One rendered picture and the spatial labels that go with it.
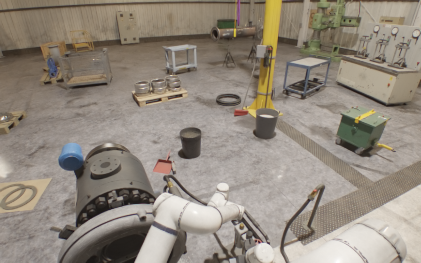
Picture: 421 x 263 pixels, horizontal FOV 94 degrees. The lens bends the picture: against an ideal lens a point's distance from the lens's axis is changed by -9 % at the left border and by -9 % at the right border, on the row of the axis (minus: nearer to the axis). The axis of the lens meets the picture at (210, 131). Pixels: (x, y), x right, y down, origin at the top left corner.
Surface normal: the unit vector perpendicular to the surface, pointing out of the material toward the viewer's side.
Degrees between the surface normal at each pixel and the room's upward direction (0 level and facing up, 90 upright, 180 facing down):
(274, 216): 0
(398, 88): 90
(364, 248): 6
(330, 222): 0
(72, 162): 90
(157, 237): 34
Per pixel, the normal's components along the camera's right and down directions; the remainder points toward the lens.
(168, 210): -0.23, -0.48
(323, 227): -0.01, -0.87
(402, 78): 0.20, 0.48
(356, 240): -0.12, -0.95
